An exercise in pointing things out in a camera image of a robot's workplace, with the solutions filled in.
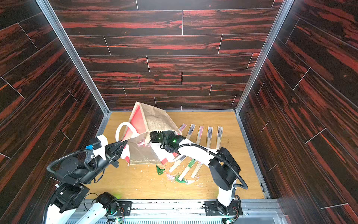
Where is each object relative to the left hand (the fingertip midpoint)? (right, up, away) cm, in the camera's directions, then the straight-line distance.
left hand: (126, 140), depth 57 cm
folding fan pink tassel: (+38, -1, +47) cm, 61 cm away
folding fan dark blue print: (+53, -2, +45) cm, 69 cm away
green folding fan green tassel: (+22, -25, +27) cm, 43 cm away
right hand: (+6, +2, +27) cm, 28 cm away
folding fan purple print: (+46, -1, +47) cm, 66 cm away
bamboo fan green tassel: (+21, -19, +34) cm, 44 cm away
